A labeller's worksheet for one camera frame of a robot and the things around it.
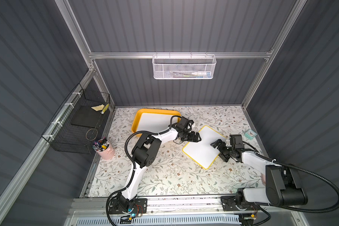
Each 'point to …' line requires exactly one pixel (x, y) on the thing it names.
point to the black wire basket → (77, 123)
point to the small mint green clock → (250, 134)
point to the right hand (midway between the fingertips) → (216, 148)
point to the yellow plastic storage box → (136, 118)
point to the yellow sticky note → (98, 108)
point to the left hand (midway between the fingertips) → (199, 142)
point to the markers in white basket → (193, 75)
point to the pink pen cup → (103, 148)
